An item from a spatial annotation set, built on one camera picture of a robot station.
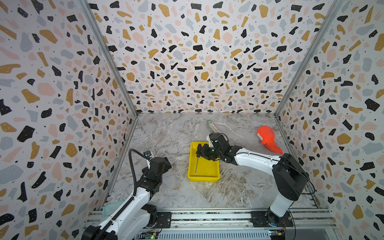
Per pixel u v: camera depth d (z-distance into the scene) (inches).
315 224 29.5
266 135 40.6
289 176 18.4
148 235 27.7
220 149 26.6
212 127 43.2
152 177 25.0
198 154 33.0
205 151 30.0
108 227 16.5
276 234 28.1
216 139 26.6
